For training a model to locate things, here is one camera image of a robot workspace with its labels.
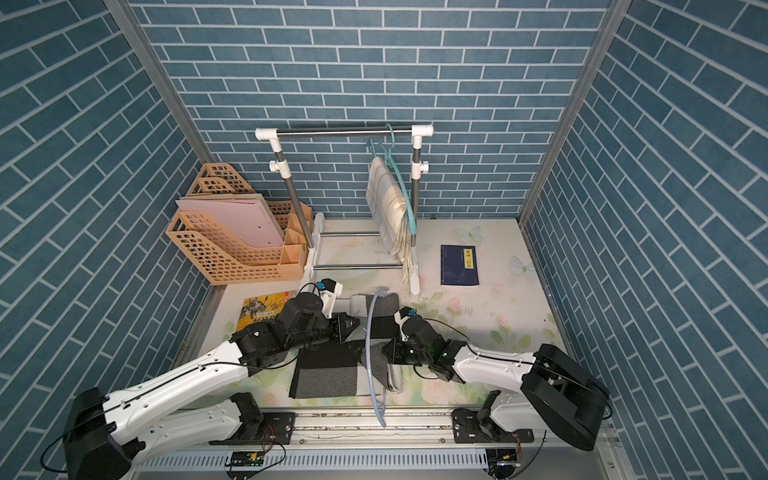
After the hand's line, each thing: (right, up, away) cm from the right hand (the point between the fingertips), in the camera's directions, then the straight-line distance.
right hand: (382, 352), depth 82 cm
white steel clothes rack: (-26, +24, +23) cm, 42 cm away
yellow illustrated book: (-40, +9, +12) cm, 43 cm away
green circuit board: (-32, -22, -10) cm, 41 cm away
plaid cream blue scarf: (+2, +38, -3) cm, 38 cm away
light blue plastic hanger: (0, -13, -6) cm, 14 cm away
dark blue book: (+26, +22, +25) cm, 43 cm away
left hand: (-3, +9, -9) cm, 13 cm away
